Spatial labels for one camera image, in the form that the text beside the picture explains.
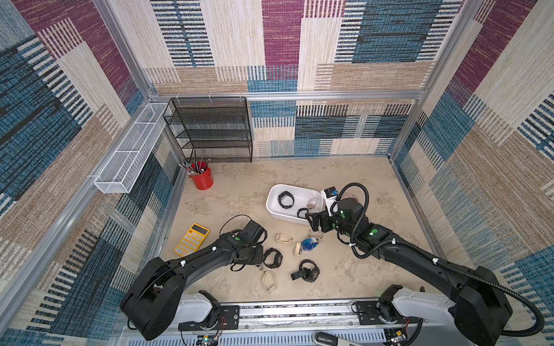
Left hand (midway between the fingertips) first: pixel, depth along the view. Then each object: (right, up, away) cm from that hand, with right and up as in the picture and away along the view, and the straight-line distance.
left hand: (258, 257), depth 86 cm
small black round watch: (+18, +17, +13) cm, 28 cm away
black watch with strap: (+19, -4, -6) cm, 20 cm away
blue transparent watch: (+19, +5, -1) cm, 20 cm away
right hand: (+23, +18, -4) cm, 29 cm away
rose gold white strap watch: (+23, +20, +13) cm, 34 cm away
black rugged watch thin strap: (+9, +19, +13) cm, 25 cm away
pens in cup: (-31, +36, +19) cm, 51 cm away
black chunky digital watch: (+8, 0, -3) cm, 8 cm away
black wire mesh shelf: (-25, +56, +22) cm, 65 cm away
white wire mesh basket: (-43, +33, -15) cm, 57 cm away
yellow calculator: (-27, +6, +4) cm, 28 cm away
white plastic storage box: (+19, +23, +16) cm, 34 cm away
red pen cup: (-28, +32, +17) cm, 46 cm away
